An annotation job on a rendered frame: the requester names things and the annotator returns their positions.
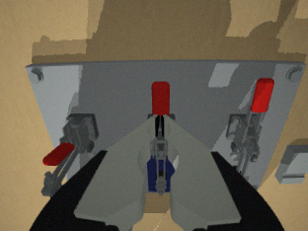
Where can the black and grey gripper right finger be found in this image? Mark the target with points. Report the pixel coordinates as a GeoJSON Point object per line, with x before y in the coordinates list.
{"type": "Point", "coordinates": [207, 192]}

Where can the grey metal fixture plate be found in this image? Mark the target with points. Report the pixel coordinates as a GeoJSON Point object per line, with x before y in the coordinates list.
{"type": "Point", "coordinates": [203, 95]}

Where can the dark blue block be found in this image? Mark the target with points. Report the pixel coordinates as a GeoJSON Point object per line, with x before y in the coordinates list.
{"type": "Point", "coordinates": [152, 170]}

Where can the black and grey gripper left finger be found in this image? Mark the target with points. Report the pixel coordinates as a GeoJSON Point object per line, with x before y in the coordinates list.
{"type": "Point", "coordinates": [108, 190]}

